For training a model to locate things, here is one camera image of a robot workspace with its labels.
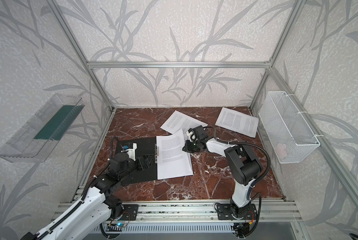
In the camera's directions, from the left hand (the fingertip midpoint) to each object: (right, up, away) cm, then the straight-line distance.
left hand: (151, 153), depth 80 cm
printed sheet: (+10, -8, +11) cm, 17 cm away
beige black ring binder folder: (-10, 0, +21) cm, 24 cm away
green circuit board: (-16, -35, -8) cm, 39 cm away
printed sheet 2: (+58, +16, +32) cm, 68 cm away
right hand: (+17, +2, +13) cm, 21 cm away
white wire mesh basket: (+63, +11, -19) cm, 66 cm away
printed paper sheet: (+12, +18, +32) cm, 39 cm away
